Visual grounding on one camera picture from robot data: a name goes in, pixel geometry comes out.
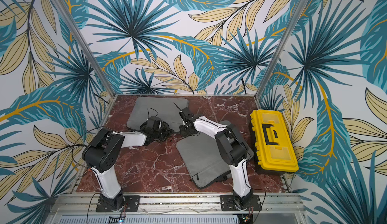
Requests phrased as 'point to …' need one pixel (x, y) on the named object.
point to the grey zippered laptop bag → (168, 109)
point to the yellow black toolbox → (273, 149)
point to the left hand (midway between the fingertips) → (174, 130)
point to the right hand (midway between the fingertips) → (185, 132)
